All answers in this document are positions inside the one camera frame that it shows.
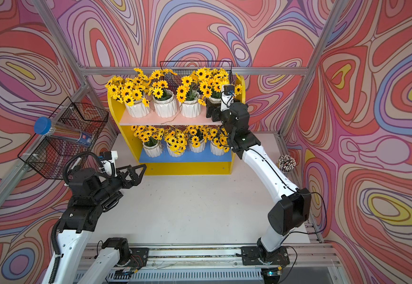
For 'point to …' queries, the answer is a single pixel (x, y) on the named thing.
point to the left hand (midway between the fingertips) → (140, 167)
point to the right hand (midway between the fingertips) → (216, 102)
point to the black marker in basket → (75, 165)
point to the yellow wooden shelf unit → (190, 163)
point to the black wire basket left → (46, 157)
